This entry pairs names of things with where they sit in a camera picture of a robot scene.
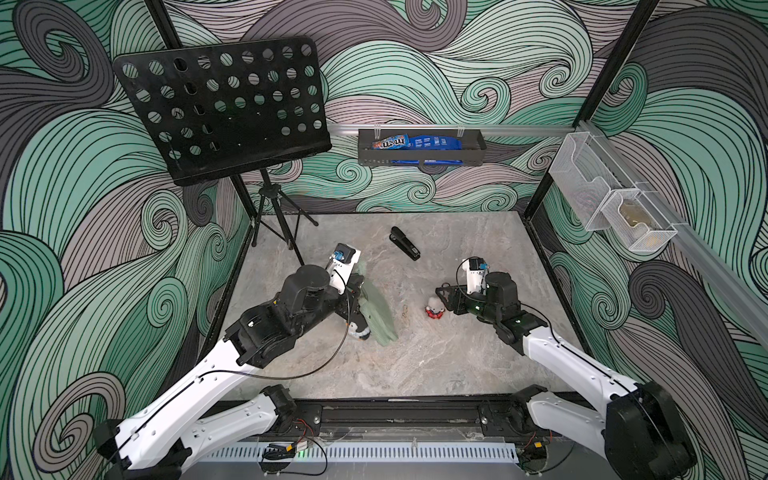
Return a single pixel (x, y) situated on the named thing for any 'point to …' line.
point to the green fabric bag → (377, 307)
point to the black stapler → (403, 243)
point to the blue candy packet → (419, 142)
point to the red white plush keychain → (435, 308)
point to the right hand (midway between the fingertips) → (445, 289)
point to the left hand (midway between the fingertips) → (359, 273)
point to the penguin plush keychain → (360, 335)
